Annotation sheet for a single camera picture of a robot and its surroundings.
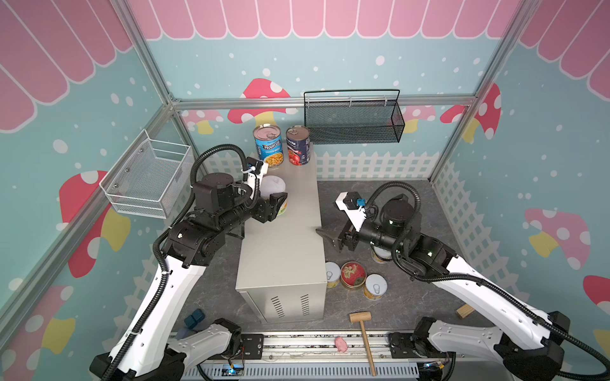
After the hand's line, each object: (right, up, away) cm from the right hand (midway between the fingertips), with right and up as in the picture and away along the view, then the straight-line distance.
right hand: (326, 217), depth 61 cm
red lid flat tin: (+11, -22, +25) cm, 35 cm away
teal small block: (-44, -35, +18) cm, 59 cm away
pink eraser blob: (+5, -40, +13) cm, 43 cm away
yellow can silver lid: (+18, -25, +20) cm, 37 cm away
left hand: (-14, +6, +2) cm, 16 cm away
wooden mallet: (+13, -34, +19) cm, 41 cm away
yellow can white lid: (+4, -20, +24) cm, 32 cm away
